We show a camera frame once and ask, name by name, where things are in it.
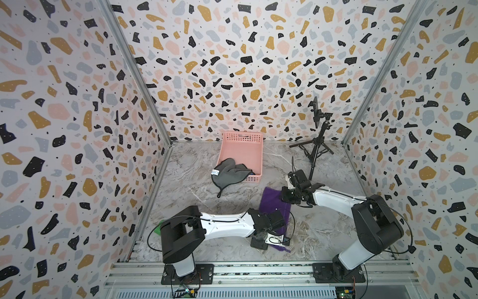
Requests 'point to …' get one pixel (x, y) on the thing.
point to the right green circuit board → (345, 292)
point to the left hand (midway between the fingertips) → (267, 237)
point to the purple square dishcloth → (271, 199)
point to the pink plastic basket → (245, 147)
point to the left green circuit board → (186, 293)
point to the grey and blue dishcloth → (226, 171)
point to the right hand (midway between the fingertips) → (279, 196)
